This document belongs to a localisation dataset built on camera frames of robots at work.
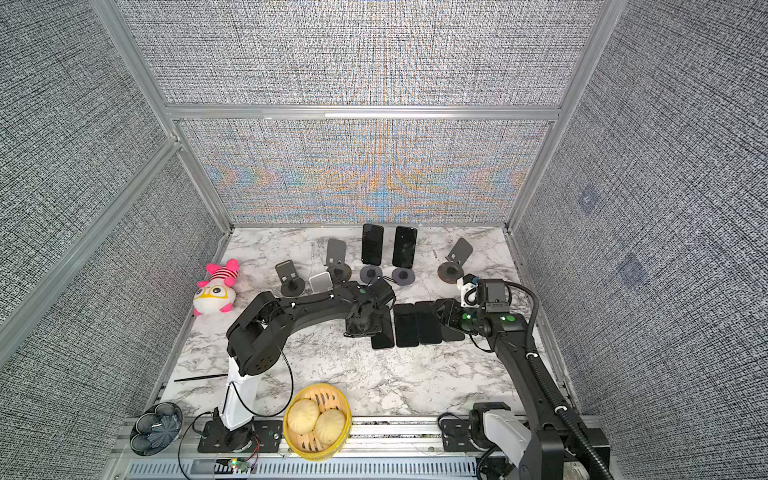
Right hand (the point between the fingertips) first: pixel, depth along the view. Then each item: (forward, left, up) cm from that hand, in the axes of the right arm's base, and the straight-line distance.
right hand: (442, 311), depth 82 cm
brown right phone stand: (+21, -7, -7) cm, 23 cm away
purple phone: (+25, +20, 0) cm, 32 cm away
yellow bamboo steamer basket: (-30, +34, -10) cm, 46 cm away
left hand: (-1, +20, -13) cm, 23 cm away
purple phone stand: (+21, +9, -12) cm, 26 cm away
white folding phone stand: (+11, +35, -1) cm, 37 cm away
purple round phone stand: (+22, +21, -11) cm, 33 cm away
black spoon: (-14, +68, -12) cm, 70 cm away
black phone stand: (-2, +16, -11) cm, 20 cm away
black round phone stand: (+17, +48, -11) cm, 52 cm away
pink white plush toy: (+8, +68, -4) cm, 68 cm away
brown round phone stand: (+21, +32, -5) cm, 39 cm away
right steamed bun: (-27, +29, -5) cm, 39 cm away
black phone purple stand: (+19, +10, +5) cm, 22 cm away
